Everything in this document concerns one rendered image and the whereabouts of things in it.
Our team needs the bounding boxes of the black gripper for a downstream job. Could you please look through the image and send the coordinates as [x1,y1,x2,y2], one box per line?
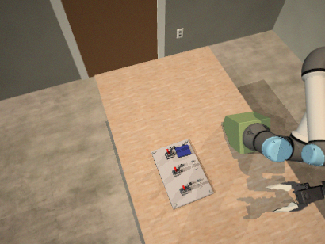
[266,181,325,212]

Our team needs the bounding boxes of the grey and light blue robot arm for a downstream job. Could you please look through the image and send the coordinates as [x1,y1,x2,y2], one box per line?
[243,47,325,204]

